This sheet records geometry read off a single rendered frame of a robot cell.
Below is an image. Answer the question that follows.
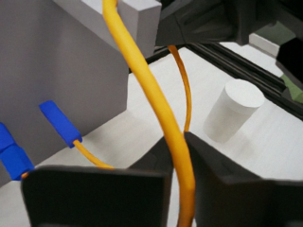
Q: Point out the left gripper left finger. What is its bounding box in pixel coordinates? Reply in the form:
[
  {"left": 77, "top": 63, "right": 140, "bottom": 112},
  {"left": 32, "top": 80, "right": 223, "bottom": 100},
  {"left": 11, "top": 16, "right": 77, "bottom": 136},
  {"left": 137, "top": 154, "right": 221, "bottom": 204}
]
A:
[{"left": 20, "top": 135, "right": 174, "bottom": 227}]

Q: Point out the yellow cable with blue plug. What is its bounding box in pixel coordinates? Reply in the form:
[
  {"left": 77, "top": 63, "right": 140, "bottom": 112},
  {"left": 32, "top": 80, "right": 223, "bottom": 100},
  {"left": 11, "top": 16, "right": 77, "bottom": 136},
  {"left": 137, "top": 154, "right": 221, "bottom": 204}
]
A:
[{"left": 0, "top": 0, "right": 195, "bottom": 227}]

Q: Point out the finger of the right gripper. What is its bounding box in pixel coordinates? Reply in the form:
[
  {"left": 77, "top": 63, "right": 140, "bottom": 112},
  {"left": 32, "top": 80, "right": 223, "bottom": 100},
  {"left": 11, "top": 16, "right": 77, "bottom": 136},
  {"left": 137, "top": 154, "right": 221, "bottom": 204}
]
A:
[
  {"left": 155, "top": 0, "right": 249, "bottom": 47},
  {"left": 155, "top": 0, "right": 175, "bottom": 11}
]

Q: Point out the white cylinder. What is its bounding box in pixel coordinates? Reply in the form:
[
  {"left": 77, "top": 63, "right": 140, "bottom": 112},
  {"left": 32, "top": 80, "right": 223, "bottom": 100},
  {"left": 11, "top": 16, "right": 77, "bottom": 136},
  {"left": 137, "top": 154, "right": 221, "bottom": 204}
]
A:
[{"left": 203, "top": 79, "right": 264, "bottom": 143}]

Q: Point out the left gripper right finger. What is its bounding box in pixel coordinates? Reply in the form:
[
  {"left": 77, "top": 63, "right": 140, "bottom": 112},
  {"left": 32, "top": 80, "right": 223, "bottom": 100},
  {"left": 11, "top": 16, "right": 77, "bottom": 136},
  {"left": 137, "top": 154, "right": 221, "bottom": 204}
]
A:
[{"left": 184, "top": 131, "right": 303, "bottom": 227}]

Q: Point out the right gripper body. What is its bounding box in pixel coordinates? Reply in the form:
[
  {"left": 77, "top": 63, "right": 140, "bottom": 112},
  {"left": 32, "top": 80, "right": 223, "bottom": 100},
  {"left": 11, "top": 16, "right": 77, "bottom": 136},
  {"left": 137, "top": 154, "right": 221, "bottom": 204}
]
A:
[{"left": 248, "top": 0, "right": 303, "bottom": 92}]

